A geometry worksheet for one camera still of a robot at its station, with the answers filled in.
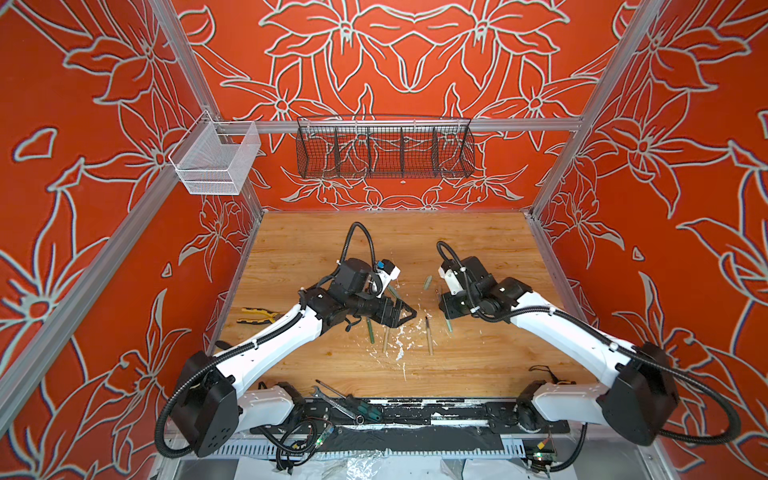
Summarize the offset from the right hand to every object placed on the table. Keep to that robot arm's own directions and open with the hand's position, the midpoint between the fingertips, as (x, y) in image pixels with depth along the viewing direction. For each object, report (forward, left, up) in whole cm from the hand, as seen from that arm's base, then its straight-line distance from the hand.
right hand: (436, 304), depth 81 cm
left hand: (-4, +9, +6) cm, 12 cm away
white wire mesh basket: (+42, +67, +21) cm, 82 cm away
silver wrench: (-26, +21, -11) cm, 35 cm away
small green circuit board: (-34, -22, -13) cm, 42 cm away
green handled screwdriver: (-24, +19, -9) cm, 32 cm away
